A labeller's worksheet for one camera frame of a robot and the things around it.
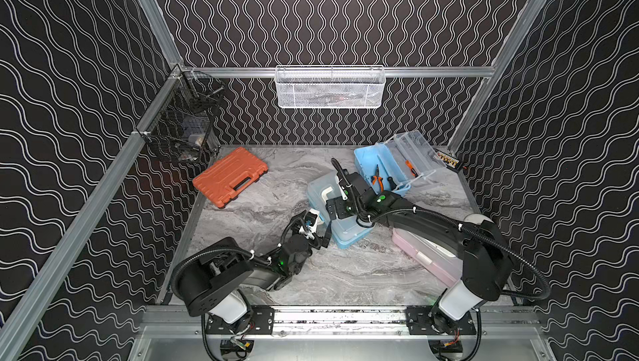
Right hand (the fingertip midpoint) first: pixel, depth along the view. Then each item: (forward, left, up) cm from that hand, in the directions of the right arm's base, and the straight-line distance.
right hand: (338, 203), depth 86 cm
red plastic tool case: (+17, +44, -7) cm, 48 cm away
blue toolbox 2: (+24, -27, -6) cm, 37 cm away
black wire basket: (+24, +58, +13) cm, 64 cm away
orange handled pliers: (+20, -16, -11) cm, 28 cm away
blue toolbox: (-10, -2, -1) cm, 10 cm away
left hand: (-4, +7, 0) cm, 8 cm away
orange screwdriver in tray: (+21, -29, -2) cm, 36 cm away
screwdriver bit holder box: (+30, -53, -11) cm, 62 cm away
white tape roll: (+2, -53, -12) cm, 55 cm away
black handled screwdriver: (+17, -23, -10) cm, 30 cm away
